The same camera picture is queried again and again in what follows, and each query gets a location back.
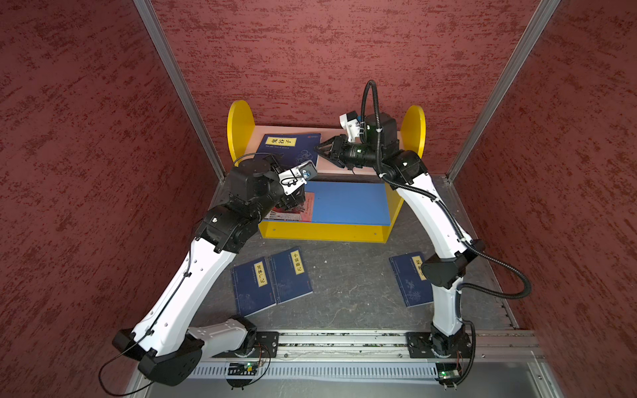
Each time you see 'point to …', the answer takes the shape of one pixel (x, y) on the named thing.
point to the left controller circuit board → (242, 369)
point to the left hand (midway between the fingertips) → (286, 172)
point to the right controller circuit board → (447, 372)
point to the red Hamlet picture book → (308, 215)
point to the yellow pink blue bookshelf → (341, 204)
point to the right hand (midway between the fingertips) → (315, 154)
